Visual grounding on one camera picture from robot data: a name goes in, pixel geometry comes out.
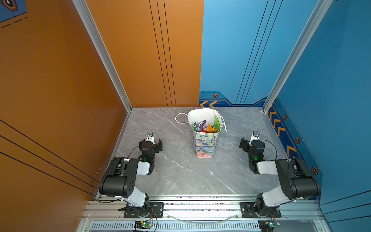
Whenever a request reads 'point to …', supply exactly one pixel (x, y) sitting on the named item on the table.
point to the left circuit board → (143, 224)
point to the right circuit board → (267, 225)
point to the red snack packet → (203, 131)
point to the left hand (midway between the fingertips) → (151, 138)
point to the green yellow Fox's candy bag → (195, 127)
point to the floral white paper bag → (205, 127)
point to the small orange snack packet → (211, 129)
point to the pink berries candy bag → (202, 123)
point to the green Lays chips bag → (217, 124)
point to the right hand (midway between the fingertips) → (249, 139)
